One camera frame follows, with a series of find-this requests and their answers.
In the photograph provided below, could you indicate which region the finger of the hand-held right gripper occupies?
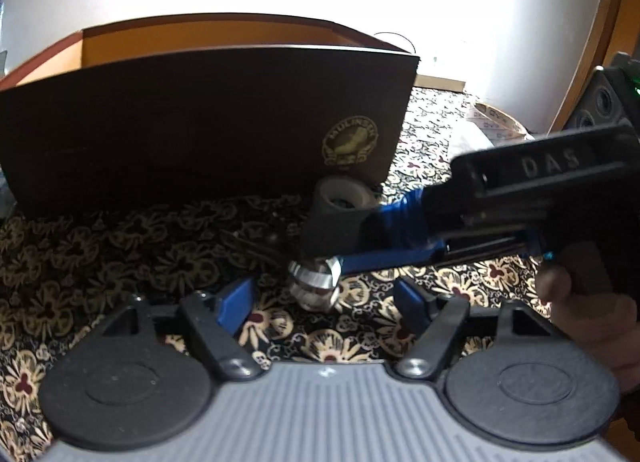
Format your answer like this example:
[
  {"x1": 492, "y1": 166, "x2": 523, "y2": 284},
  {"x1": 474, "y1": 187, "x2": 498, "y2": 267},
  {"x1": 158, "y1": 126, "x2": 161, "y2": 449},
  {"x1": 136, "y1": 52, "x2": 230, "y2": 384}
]
[
  {"x1": 370, "y1": 187, "x2": 451, "y2": 247},
  {"x1": 337, "y1": 237, "x2": 531, "y2": 277}
]

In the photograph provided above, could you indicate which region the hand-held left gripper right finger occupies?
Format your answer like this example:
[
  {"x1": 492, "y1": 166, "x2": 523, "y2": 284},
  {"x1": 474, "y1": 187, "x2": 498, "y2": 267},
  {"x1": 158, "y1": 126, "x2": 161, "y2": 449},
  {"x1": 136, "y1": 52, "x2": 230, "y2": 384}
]
[{"x1": 394, "y1": 277, "x2": 573, "y2": 382}]

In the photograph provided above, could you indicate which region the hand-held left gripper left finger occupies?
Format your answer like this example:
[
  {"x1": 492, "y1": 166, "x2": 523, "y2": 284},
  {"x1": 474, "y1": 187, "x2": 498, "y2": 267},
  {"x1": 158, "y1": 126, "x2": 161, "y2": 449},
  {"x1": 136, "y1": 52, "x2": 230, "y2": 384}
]
[{"x1": 100, "y1": 276, "x2": 271, "y2": 382}]

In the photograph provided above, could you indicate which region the translucent tape roll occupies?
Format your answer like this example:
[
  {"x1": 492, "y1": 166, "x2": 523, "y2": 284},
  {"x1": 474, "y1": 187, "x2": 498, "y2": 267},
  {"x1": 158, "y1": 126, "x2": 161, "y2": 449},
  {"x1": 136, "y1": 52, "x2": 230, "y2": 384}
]
[{"x1": 300, "y1": 177, "x2": 381, "y2": 260}]

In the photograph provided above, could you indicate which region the small silver metal object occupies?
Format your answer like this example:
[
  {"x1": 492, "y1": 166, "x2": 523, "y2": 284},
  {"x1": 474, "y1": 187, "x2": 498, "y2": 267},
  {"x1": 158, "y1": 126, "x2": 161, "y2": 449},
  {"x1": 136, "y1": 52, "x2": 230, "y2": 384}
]
[{"x1": 286, "y1": 254, "x2": 343, "y2": 313}]

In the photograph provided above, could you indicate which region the brown cardboard box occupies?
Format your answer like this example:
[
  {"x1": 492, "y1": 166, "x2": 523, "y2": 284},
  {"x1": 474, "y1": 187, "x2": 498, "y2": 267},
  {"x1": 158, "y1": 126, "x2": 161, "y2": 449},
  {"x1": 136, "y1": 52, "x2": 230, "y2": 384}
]
[{"x1": 0, "y1": 16, "x2": 422, "y2": 215}]

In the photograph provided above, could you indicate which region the person's right hand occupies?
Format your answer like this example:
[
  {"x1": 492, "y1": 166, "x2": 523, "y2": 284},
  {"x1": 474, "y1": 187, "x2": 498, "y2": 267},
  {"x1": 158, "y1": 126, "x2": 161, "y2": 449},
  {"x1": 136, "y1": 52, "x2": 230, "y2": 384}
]
[{"x1": 536, "y1": 244, "x2": 640, "y2": 395}]

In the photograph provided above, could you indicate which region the printed packing tape roll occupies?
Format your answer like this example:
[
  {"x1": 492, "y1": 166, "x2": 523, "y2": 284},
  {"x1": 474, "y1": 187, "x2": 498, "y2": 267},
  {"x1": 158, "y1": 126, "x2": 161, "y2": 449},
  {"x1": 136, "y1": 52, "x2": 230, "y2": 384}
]
[{"x1": 467, "y1": 102, "x2": 533, "y2": 143}]

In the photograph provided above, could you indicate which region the clear plastic case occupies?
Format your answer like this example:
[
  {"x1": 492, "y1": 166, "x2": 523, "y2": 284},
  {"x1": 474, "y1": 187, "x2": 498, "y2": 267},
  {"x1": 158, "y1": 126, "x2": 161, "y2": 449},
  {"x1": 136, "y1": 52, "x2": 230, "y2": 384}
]
[{"x1": 450, "y1": 117, "x2": 495, "y2": 159}]

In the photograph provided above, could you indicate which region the floral patterned tablecloth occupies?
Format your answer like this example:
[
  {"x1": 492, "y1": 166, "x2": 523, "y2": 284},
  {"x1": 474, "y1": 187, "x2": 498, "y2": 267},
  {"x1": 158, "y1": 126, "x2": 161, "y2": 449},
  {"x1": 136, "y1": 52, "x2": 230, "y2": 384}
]
[{"x1": 0, "y1": 86, "x2": 640, "y2": 448}]

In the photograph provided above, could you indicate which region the curved wooden frame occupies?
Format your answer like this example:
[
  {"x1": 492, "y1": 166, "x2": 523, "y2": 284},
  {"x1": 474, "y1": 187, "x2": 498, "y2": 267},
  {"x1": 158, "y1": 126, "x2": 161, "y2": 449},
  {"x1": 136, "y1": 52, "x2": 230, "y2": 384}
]
[{"x1": 545, "y1": 0, "x2": 640, "y2": 135}]

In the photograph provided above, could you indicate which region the black cable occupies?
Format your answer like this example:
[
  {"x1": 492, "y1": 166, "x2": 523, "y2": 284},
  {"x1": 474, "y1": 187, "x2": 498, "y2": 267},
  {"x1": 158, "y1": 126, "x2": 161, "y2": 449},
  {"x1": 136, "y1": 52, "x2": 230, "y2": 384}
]
[{"x1": 372, "y1": 32, "x2": 416, "y2": 53}]

